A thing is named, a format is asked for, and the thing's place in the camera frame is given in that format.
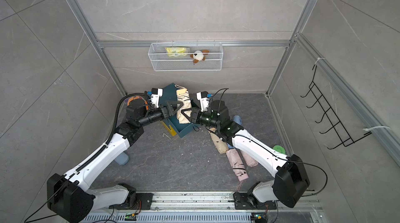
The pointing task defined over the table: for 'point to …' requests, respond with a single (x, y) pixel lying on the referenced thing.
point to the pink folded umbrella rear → (250, 161)
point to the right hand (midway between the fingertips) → (184, 112)
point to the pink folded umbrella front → (237, 163)
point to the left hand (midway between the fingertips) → (180, 104)
